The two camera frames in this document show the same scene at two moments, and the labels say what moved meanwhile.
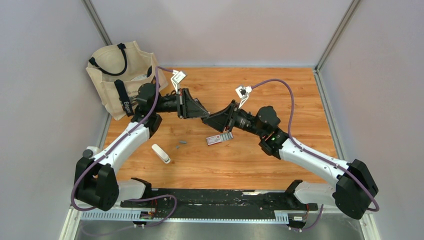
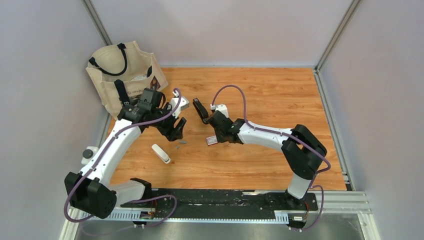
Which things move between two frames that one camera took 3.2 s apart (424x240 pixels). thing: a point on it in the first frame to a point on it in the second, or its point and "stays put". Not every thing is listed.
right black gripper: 225,118 to 219,139
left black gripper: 187,108 to 173,134
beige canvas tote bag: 119,71 stays put
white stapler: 164,157 stays put
